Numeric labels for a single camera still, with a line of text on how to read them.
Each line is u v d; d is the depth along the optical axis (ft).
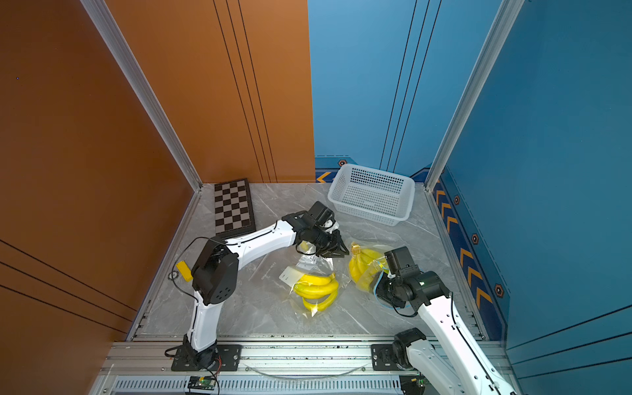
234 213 3.46
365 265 2.93
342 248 2.66
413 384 2.33
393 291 1.78
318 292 2.71
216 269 1.74
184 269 3.00
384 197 3.80
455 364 1.33
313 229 2.35
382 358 2.37
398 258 1.90
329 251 2.54
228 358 2.41
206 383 2.34
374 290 2.12
